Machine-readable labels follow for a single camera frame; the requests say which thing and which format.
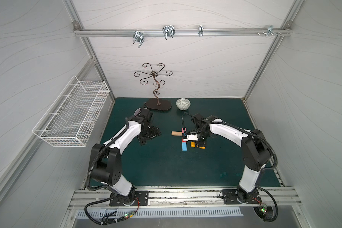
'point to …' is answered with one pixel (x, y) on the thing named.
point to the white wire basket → (70, 120)
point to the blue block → (184, 146)
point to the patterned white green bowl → (183, 104)
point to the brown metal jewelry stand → (157, 104)
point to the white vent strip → (155, 213)
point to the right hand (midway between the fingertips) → (197, 141)
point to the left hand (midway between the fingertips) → (155, 137)
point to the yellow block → (193, 144)
